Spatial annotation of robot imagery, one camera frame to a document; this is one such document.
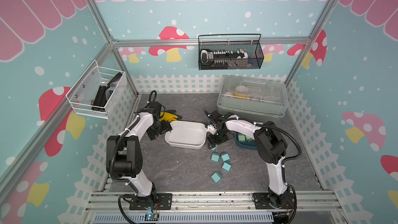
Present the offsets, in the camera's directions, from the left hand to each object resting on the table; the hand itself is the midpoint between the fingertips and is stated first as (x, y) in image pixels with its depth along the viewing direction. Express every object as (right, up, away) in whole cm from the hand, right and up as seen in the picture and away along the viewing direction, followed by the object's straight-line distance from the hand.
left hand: (164, 135), depth 90 cm
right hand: (+29, -6, +2) cm, 30 cm away
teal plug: (+30, -12, -3) cm, 32 cm away
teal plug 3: (+36, -16, -6) cm, 39 cm away
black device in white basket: (-25, +20, -19) cm, 37 cm away
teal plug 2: (+35, -12, -3) cm, 37 cm away
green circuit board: (-1, -34, -19) cm, 39 cm away
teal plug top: (+28, -9, 0) cm, 30 cm away
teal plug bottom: (+30, -20, -10) cm, 37 cm away
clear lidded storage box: (+57, +21, +5) cm, 61 cm away
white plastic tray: (+12, -2, +8) cm, 15 cm away
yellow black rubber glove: (-1, +10, +15) cm, 18 cm away
